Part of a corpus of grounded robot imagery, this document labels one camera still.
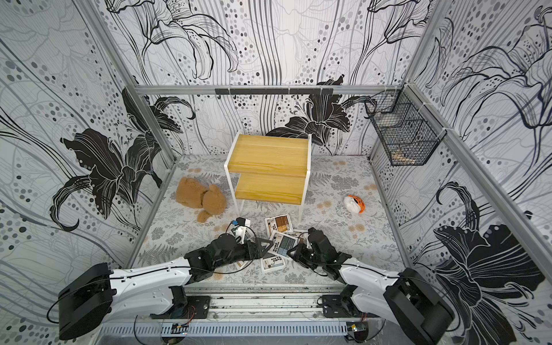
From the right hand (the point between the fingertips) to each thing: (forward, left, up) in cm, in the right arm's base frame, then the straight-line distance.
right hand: (290, 253), depth 84 cm
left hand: (-2, +8, +8) cm, 11 cm away
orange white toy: (+20, -29, +4) cm, 35 cm away
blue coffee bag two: (-4, +8, 0) cm, 9 cm away
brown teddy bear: (+23, +42, +10) cm, 49 cm away
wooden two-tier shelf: (+18, +6, +31) cm, 37 cm away
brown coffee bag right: (+4, -5, +2) cm, 7 cm away
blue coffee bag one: (+3, +3, +2) cm, 5 cm away
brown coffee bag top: (+12, +3, +2) cm, 12 cm away
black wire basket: (+41, -49, +27) cm, 70 cm away
